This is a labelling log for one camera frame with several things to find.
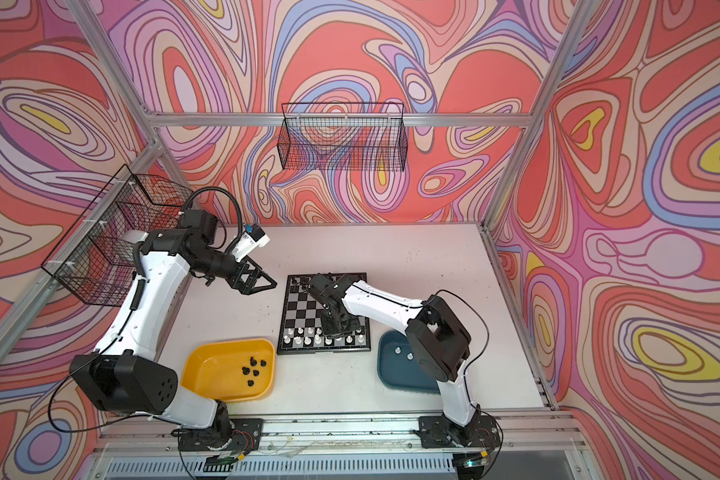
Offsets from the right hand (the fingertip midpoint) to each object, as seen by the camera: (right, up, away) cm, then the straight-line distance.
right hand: (341, 340), depth 85 cm
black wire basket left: (-57, +25, -16) cm, 65 cm away
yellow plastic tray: (-31, -9, 0) cm, 32 cm away
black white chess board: (-12, +2, +4) cm, 13 cm away
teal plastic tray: (+16, -7, -1) cm, 18 cm away
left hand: (-18, +20, -10) cm, 29 cm away
